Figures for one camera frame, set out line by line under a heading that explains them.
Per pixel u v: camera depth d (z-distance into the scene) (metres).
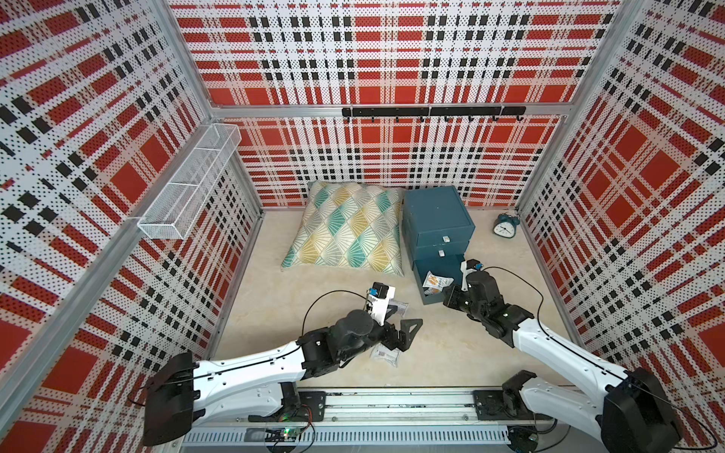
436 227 0.85
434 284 0.86
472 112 0.89
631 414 0.40
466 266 0.78
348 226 0.94
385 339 0.63
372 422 0.72
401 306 0.91
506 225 1.08
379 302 0.62
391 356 0.81
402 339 0.62
